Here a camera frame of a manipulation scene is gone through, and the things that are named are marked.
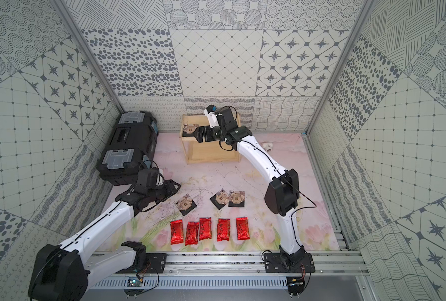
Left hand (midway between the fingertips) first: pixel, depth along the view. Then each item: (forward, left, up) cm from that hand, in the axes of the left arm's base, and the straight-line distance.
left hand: (177, 184), depth 84 cm
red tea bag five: (-15, -30, -11) cm, 35 cm away
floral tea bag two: (-4, -3, -12) cm, 13 cm away
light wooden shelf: (+26, -10, -8) cm, 29 cm away
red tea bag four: (-17, -22, -10) cm, 29 cm away
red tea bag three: (-16, -14, -10) cm, 23 cm away
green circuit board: (-36, +13, -14) cm, 40 cm away
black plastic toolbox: (+16, +25, +7) cm, 30 cm away
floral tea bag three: (-1, -19, -12) cm, 23 cm away
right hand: (+17, -12, +15) cm, 26 cm away
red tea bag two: (-18, -8, -10) cm, 22 cm away
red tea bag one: (-18, -1, -10) cm, 20 cm away
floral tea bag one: (+26, -3, +11) cm, 29 cm away
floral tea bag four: (-1, -27, -13) cm, 30 cm away
